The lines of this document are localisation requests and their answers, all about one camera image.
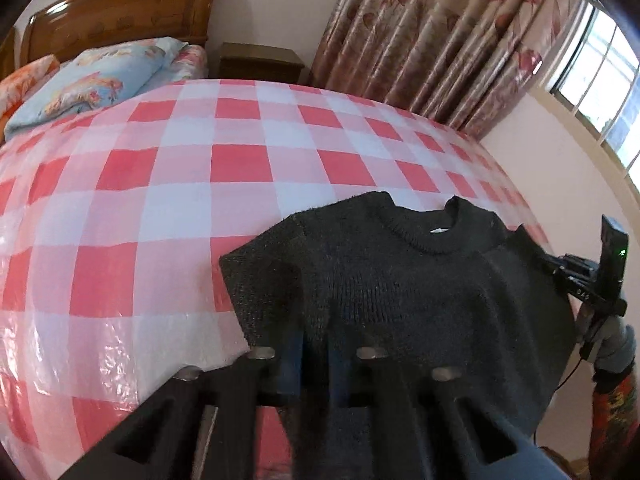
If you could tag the dark striped knit sweater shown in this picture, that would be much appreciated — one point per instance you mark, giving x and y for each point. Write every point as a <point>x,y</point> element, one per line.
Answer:
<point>400,285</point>

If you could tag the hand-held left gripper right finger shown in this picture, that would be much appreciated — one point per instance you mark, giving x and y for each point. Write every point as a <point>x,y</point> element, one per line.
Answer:
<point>337,377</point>

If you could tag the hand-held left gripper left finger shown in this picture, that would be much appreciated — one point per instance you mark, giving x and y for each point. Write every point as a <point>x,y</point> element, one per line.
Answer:
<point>292,367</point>

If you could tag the barred window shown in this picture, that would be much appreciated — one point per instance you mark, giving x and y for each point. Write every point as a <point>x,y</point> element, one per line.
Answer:
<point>600,75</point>

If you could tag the large wooden headboard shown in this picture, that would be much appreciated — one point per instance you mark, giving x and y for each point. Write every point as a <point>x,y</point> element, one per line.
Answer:
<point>125,5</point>

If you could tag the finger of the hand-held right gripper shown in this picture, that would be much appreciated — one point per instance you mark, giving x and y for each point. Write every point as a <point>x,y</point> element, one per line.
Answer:
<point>567,264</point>

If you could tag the dark wooden nightstand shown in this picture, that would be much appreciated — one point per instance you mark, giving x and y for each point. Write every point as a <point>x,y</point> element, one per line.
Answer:
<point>260,62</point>

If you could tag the small wooden headboard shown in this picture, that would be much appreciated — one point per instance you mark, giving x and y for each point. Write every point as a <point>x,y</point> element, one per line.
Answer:
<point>6,55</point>

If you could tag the pink floral curtain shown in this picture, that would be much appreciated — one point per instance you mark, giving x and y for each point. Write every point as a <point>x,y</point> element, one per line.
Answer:
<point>440,40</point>

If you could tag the pink checkered tablecloth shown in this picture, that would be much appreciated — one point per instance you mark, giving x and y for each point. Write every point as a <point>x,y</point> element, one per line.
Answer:
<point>150,200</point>

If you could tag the light blue floral pillow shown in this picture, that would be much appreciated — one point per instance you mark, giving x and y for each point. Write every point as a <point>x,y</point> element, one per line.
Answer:
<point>95,80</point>

